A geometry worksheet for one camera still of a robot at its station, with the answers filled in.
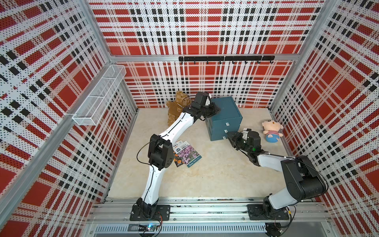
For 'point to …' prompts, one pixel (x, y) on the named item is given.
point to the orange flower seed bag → (177, 159)
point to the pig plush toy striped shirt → (271, 129)
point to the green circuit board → (149, 227)
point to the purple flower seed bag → (188, 154)
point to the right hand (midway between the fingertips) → (228, 133)
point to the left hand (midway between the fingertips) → (222, 109)
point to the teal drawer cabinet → (228, 119)
